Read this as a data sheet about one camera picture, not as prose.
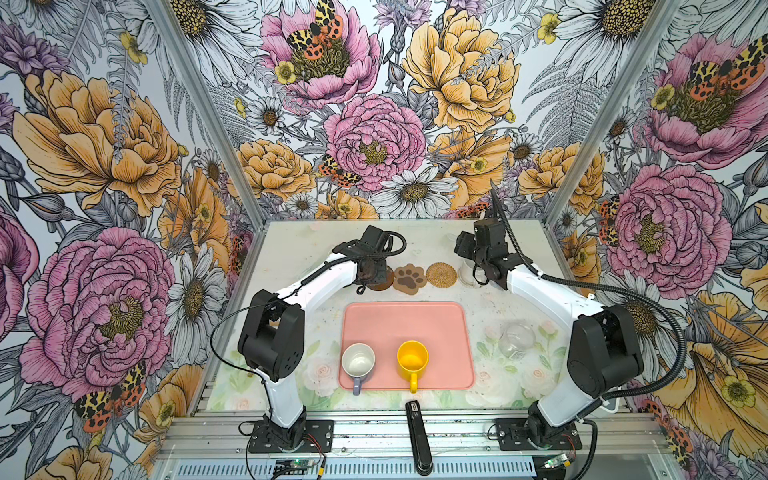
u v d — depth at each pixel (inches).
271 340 18.8
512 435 29.2
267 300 19.3
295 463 28.1
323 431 29.5
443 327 37.3
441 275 41.4
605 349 17.9
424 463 26.2
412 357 33.7
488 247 27.1
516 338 35.5
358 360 33.5
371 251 28.1
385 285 40.3
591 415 30.4
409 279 41.3
